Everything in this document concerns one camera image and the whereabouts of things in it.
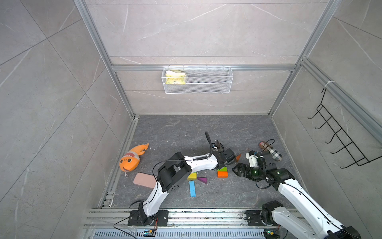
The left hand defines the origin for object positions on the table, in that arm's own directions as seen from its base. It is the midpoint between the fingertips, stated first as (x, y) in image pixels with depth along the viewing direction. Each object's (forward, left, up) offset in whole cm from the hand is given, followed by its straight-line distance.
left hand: (222, 160), depth 92 cm
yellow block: (-10, +19, 0) cm, 22 cm away
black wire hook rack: (-16, -49, +30) cm, 60 cm away
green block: (-13, +4, +17) cm, 22 cm away
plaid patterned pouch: (+2, -35, 0) cm, 35 cm away
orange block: (-9, +1, 0) cm, 9 cm away
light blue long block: (-17, +20, -1) cm, 26 cm away
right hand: (-10, -7, +7) cm, 14 cm away
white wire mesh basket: (+47, +11, +28) cm, 55 cm away
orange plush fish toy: (-2, +56, +6) cm, 56 cm away
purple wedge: (-11, +13, -2) cm, 18 cm away
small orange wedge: (+2, -11, -2) cm, 11 cm away
